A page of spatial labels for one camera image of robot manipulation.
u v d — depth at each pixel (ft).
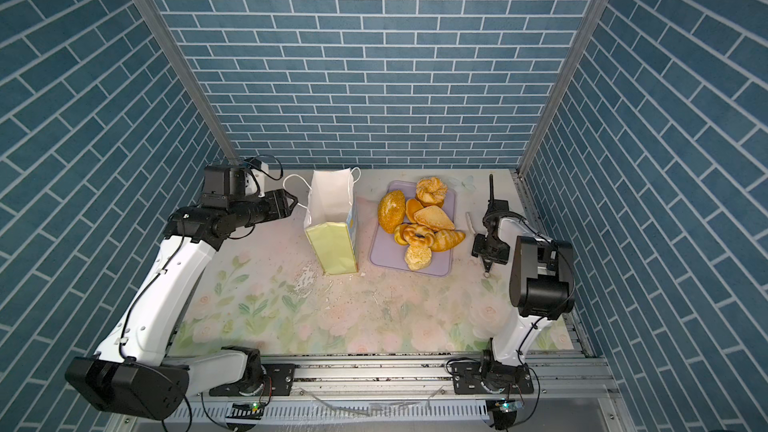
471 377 2.42
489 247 2.73
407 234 3.07
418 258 2.99
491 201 2.76
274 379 2.40
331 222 2.42
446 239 3.13
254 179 1.93
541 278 1.61
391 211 3.33
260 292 2.92
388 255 3.19
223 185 1.73
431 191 3.47
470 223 3.35
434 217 3.32
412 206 3.38
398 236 3.10
